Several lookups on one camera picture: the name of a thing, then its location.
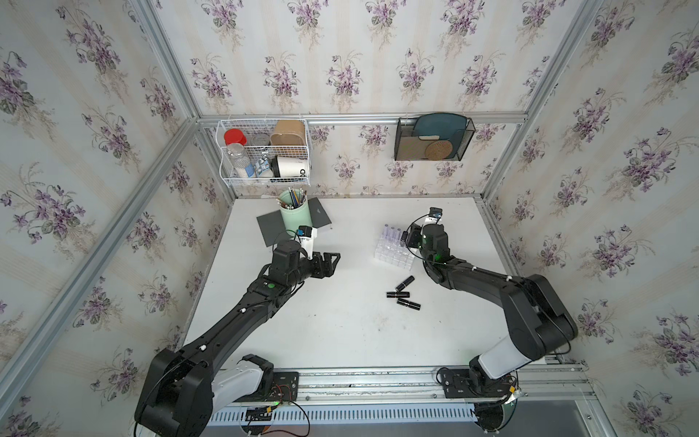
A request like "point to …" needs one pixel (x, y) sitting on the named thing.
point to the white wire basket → (272, 151)
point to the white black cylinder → (289, 167)
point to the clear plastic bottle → (239, 158)
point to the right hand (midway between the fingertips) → (419, 224)
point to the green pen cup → (295, 208)
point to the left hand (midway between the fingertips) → (335, 257)
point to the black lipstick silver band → (403, 238)
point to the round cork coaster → (439, 150)
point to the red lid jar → (235, 136)
